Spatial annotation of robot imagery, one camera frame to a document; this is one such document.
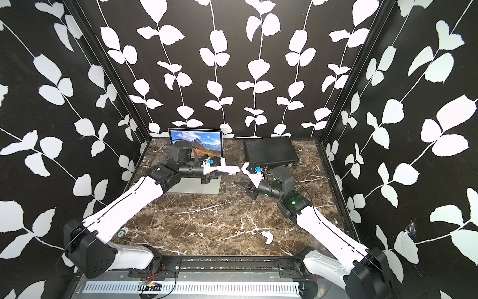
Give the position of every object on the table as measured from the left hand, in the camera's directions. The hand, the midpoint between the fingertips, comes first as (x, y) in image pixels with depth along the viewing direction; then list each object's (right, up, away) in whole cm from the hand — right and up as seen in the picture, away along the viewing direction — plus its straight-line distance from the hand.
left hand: (226, 164), depth 71 cm
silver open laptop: (-14, +11, +29) cm, 34 cm away
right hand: (+4, -4, -1) cm, 6 cm away
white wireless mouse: (+2, -2, -2) cm, 3 cm away
